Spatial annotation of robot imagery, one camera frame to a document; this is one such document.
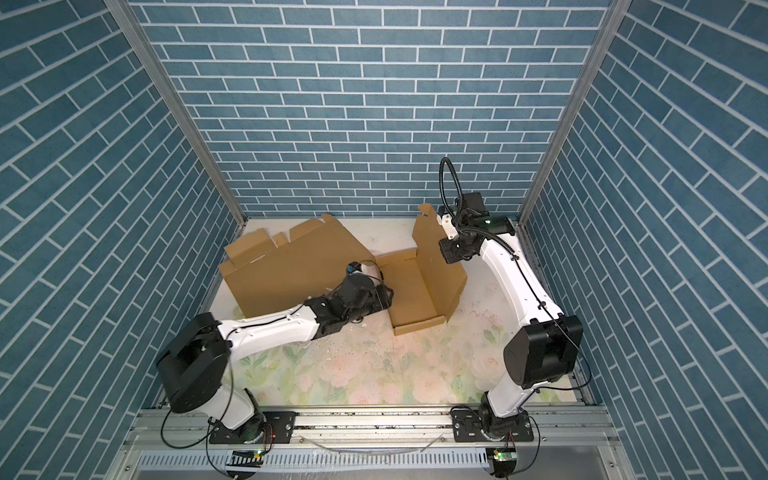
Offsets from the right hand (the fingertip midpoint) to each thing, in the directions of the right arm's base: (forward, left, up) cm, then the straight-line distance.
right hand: (447, 247), depth 83 cm
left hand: (-11, +16, -11) cm, 22 cm away
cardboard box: (+3, +62, -22) cm, 66 cm away
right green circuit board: (-44, -16, -27) cm, 54 cm away
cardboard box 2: (-1, +6, -21) cm, 22 cm away
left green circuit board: (-51, +47, -24) cm, 73 cm away
